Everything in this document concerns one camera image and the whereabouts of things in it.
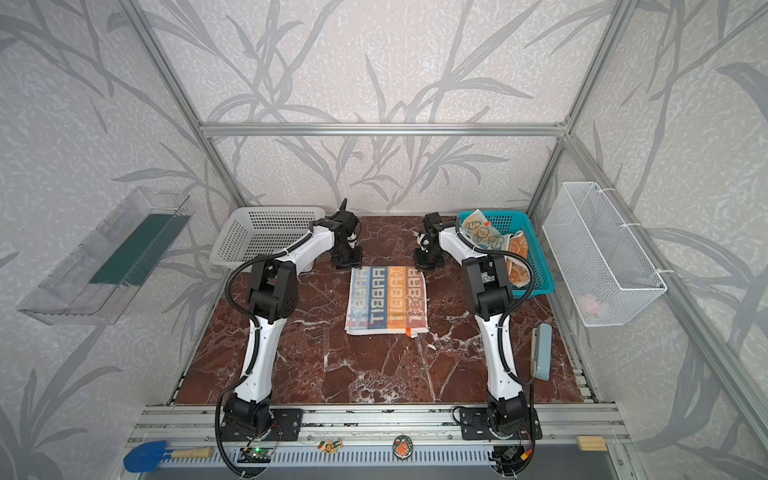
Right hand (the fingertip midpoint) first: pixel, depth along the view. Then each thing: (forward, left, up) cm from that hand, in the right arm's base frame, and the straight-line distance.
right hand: (420, 260), depth 105 cm
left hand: (0, +21, +3) cm, 21 cm away
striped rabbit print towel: (-16, +12, -1) cm, 19 cm away
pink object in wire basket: (-27, -41, +19) cm, 52 cm away
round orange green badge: (-55, +6, 0) cm, 55 cm away
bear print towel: (+12, -22, +1) cm, 25 cm away
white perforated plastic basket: (+12, +65, +2) cm, 66 cm away
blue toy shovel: (-57, +67, -1) cm, 88 cm away
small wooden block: (-54, -40, -1) cm, 67 cm away
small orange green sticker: (-55, +24, +1) cm, 60 cm away
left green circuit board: (-56, +42, -2) cm, 70 cm away
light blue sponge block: (-33, -32, +3) cm, 47 cm away
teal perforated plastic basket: (+14, -34, +4) cm, 38 cm away
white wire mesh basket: (-29, -36, +34) cm, 58 cm away
